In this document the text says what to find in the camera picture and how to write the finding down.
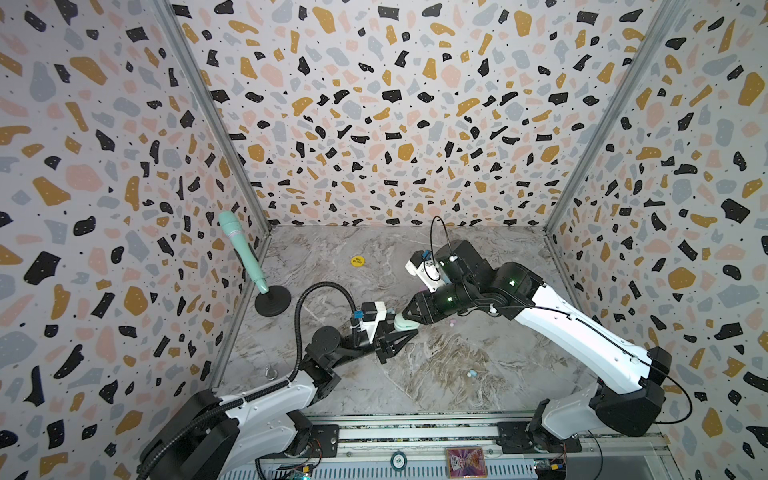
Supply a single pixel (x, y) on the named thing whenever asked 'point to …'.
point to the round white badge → (398, 460)
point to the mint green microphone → (232, 223)
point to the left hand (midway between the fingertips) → (416, 323)
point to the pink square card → (466, 463)
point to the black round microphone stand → (274, 302)
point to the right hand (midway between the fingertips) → (405, 311)
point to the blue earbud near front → (472, 373)
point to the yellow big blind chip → (357, 261)
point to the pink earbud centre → (453, 321)
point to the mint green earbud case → (403, 324)
